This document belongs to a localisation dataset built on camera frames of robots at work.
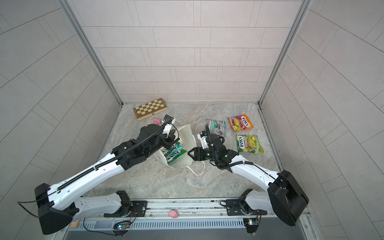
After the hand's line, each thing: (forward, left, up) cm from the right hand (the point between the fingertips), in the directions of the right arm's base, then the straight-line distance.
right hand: (191, 154), depth 79 cm
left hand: (+5, +5, +16) cm, 18 cm away
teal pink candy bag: (+23, -17, -8) cm, 29 cm away
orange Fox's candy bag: (+25, -34, -8) cm, 43 cm away
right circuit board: (-31, -26, -13) cm, 43 cm away
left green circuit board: (-28, +31, -7) cm, 43 cm away
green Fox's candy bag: (+9, -35, -8) cm, 37 cm away
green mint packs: (+3, +9, -1) cm, 10 cm away
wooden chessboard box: (+41, +30, -5) cm, 51 cm away
